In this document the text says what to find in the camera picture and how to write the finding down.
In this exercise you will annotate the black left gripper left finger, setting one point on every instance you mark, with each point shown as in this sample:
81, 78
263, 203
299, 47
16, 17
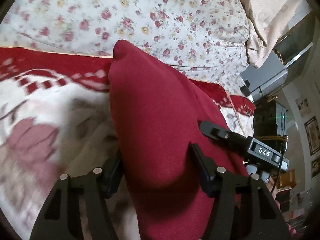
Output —
78, 204

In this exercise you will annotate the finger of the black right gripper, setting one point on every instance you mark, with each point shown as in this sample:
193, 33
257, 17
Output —
228, 139

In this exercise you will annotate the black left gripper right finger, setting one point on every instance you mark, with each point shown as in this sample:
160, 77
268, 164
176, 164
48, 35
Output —
243, 207

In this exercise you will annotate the dark red knit garment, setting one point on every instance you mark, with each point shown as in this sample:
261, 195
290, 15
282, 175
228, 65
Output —
156, 111

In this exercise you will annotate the grey metal appliance box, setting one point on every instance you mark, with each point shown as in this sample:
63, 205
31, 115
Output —
285, 62

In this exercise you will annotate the red white floral plush blanket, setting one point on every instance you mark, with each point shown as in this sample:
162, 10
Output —
55, 119

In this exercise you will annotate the white floral quilt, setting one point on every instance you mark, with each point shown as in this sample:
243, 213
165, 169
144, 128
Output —
203, 39

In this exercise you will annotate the beige curtain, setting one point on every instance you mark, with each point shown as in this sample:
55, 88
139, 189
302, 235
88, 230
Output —
265, 22

